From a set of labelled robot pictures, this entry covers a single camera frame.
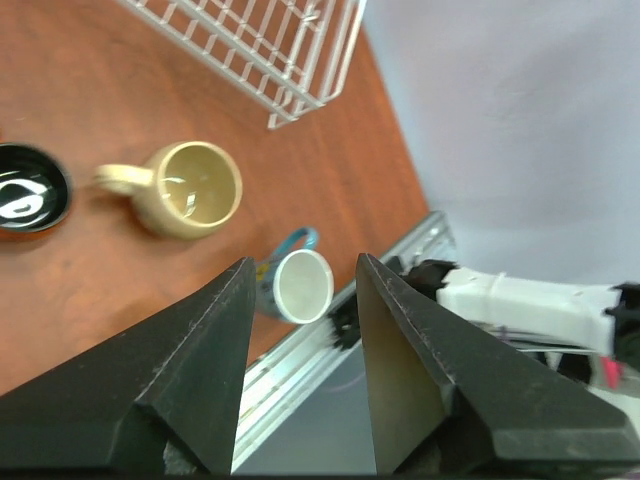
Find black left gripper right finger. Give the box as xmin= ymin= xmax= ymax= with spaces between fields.
xmin=356 ymin=254 xmax=639 ymax=475

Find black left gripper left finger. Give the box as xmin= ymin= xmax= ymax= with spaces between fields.
xmin=1 ymin=257 xmax=256 ymax=474

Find dark brown glazed mug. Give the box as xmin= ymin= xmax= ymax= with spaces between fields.
xmin=1 ymin=142 xmax=74 ymax=242

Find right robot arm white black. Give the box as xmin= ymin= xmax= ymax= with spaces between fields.
xmin=403 ymin=259 xmax=639 ymax=387

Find beige round ceramic mug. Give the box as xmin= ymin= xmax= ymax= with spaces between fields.
xmin=93 ymin=141 xmax=243 ymax=240

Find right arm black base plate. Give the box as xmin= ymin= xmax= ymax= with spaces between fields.
xmin=329 ymin=303 xmax=361 ymax=350

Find white mug blue handle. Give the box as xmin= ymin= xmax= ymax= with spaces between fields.
xmin=256 ymin=227 xmax=334 ymax=325

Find white wire dish rack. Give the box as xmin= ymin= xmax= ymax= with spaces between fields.
xmin=122 ymin=0 xmax=366 ymax=130

